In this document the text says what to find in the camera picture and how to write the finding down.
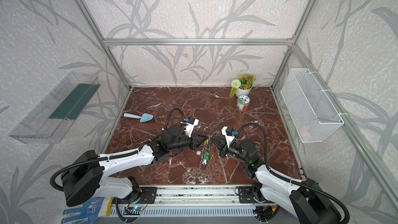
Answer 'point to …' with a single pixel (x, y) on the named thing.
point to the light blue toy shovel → (144, 117)
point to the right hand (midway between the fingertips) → (212, 134)
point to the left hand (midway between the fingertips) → (208, 135)
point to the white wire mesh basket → (312, 114)
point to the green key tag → (206, 156)
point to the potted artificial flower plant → (242, 86)
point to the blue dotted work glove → (89, 211)
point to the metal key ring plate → (206, 149)
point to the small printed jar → (242, 103)
